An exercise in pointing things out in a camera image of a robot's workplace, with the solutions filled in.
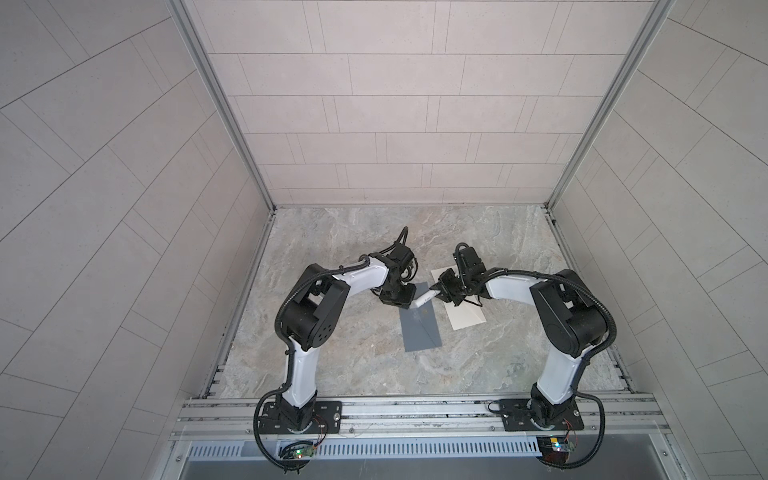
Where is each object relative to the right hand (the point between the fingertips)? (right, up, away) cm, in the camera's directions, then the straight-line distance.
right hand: (427, 289), depth 93 cm
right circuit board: (+27, -32, -25) cm, 49 cm away
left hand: (-3, -4, -1) cm, 5 cm away
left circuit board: (-31, -31, -28) cm, 52 cm away
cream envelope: (+11, -7, -5) cm, 14 cm away
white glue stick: (-1, -2, -3) cm, 4 cm away
